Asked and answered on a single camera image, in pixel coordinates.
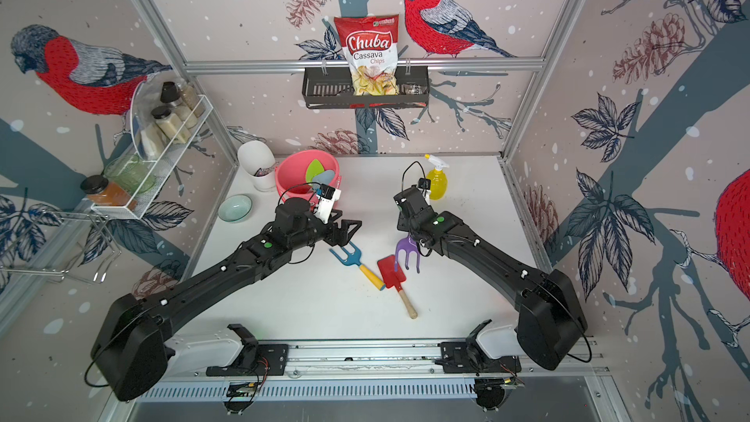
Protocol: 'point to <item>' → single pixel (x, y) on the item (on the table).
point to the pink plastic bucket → (291, 174)
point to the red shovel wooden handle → (393, 279)
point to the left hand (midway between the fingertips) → (356, 213)
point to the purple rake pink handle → (408, 245)
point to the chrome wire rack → (54, 239)
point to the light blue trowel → (323, 178)
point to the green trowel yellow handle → (314, 168)
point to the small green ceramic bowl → (234, 208)
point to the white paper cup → (258, 161)
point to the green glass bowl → (130, 172)
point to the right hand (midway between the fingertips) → (407, 212)
